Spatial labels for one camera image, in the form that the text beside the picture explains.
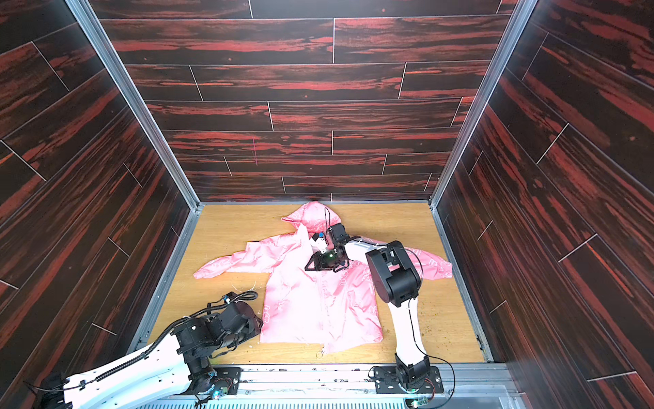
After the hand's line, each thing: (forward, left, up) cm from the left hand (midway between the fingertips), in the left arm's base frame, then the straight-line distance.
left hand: (264, 327), depth 80 cm
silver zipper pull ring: (-6, -18, -5) cm, 20 cm away
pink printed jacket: (+7, -20, -4) cm, 22 cm away
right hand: (+26, -14, -5) cm, 30 cm away
